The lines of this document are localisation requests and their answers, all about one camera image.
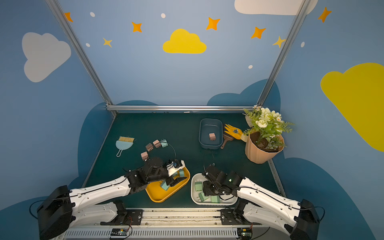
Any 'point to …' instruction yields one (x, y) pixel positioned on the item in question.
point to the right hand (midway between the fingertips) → (208, 188)
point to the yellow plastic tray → (157, 194)
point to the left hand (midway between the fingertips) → (184, 167)
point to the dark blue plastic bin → (211, 125)
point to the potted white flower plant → (265, 139)
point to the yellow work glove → (235, 133)
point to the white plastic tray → (225, 200)
